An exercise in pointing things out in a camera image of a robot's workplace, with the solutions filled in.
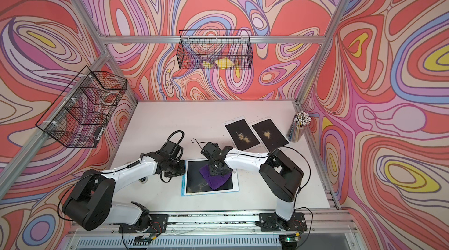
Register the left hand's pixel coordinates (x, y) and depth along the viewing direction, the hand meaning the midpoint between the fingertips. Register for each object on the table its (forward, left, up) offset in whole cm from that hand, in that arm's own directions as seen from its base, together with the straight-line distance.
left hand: (187, 172), depth 88 cm
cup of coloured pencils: (+19, -58, +18) cm, 64 cm away
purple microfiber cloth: (-6, -14, +5) cm, 16 cm away
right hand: (-1, -16, 0) cm, 16 cm away
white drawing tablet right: (+23, -46, +1) cm, 51 cm away
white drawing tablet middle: (+23, -29, +1) cm, 37 cm away
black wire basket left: (+15, +44, +30) cm, 55 cm away
